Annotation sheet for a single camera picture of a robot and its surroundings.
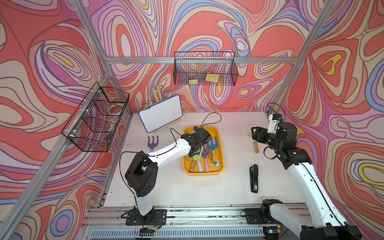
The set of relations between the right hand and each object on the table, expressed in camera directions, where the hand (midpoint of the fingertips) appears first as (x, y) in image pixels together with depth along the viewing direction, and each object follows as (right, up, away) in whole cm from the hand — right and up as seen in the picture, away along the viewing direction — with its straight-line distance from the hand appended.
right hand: (257, 133), depth 76 cm
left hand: (-33, -9, +13) cm, 36 cm away
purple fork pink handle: (-25, -14, +18) cm, 34 cm away
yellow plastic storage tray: (-22, -18, +16) cm, 33 cm away
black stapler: (+1, -26, +7) cm, 27 cm away
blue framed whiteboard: (-56, +10, +18) cm, 60 cm away
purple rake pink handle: (-61, -9, +26) cm, 66 cm away
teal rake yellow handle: (-19, -10, +23) cm, 32 cm away
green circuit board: (-54, -46, -5) cm, 71 cm away
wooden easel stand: (-55, +22, +16) cm, 62 cm away
